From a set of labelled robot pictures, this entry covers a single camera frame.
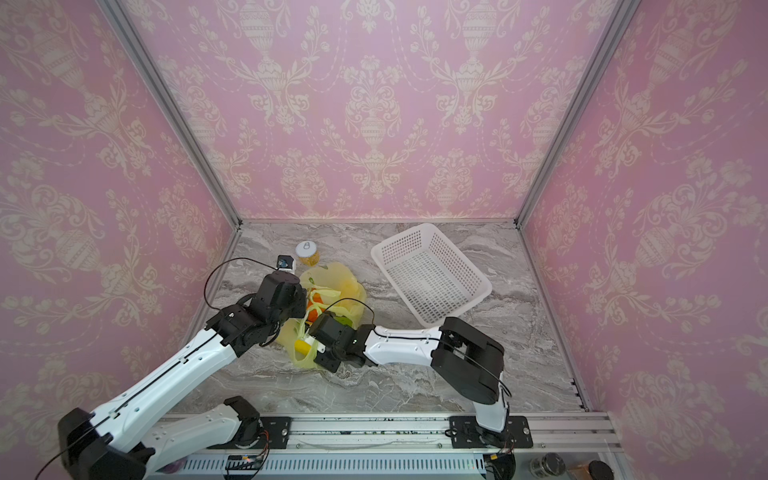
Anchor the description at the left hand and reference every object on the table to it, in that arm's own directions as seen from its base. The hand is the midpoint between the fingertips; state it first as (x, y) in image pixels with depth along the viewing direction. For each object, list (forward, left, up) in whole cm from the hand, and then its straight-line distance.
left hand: (299, 293), depth 78 cm
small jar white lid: (+26, +6, -15) cm, 30 cm away
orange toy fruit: (-8, -6, +3) cm, 10 cm away
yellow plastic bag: (+2, -7, -1) cm, 8 cm away
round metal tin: (-35, -58, -8) cm, 68 cm away
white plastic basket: (+18, -39, -18) cm, 47 cm away
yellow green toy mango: (-12, -2, -5) cm, 13 cm away
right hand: (-9, -5, -15) cm, 18 cm away
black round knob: (-36, -68, -8) cm, 77 cm away
